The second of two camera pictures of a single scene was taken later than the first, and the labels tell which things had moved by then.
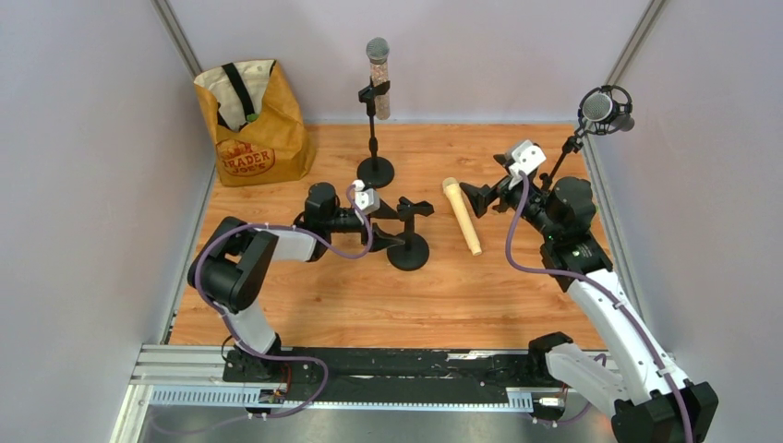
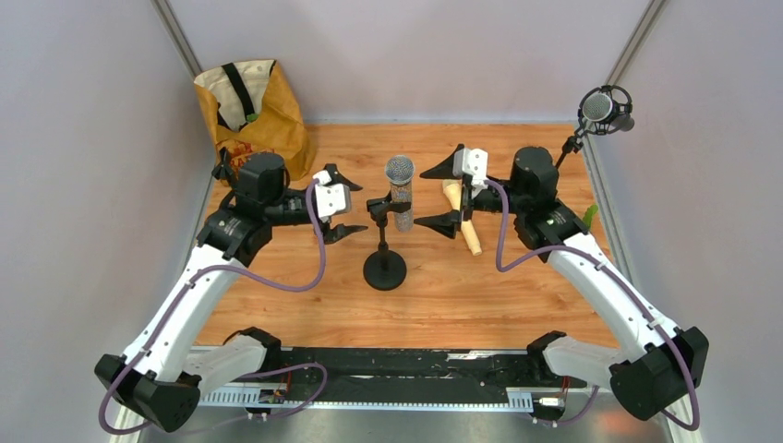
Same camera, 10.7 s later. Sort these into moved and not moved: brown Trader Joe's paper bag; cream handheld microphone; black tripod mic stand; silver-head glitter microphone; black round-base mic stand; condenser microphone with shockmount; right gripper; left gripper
Moved: black round-base mic stand; right gripper; silver-head glitter microphone; left gripper
Not moved: brown Trader Joe's paper bag; cream handheld microphone; condenser microphone with shockmount; black tripod mic stand
